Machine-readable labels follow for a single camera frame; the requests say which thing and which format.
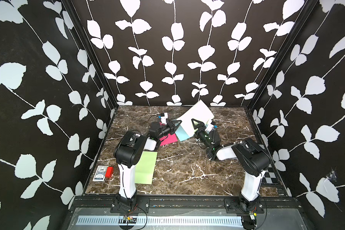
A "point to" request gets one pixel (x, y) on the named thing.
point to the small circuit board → (130, 219)
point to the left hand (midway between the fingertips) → (182, 119)
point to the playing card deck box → (100, 173)
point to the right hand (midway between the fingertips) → (189, 120)
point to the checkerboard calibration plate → (269, 176)
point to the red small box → (109, 171)
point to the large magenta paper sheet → (168, 139)
